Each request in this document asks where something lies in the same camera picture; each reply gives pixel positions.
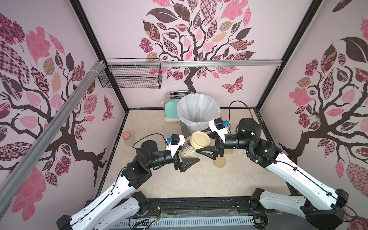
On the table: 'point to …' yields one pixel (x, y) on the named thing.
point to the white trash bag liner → (197, 110)
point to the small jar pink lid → (129, 141)
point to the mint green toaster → (171, 98)
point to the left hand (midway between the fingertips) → (195, 154)
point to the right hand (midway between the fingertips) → (199, 140)
